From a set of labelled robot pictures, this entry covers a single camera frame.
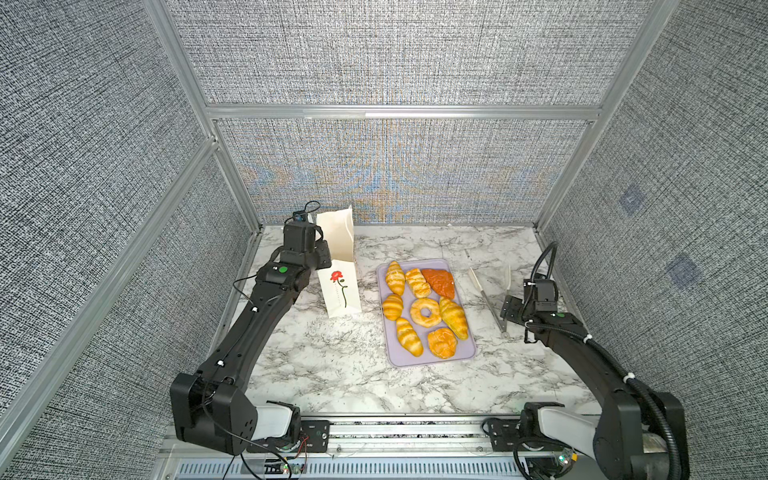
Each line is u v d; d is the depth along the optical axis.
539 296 0.66
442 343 0.84
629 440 0.40
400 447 0.73
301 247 0.58
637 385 0.44
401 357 0.86
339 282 0.84
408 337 0.87
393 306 0.94
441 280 0.98
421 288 0.97
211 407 0.39
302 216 0.69
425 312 0.95
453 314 0.90
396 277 1.00
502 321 0.90
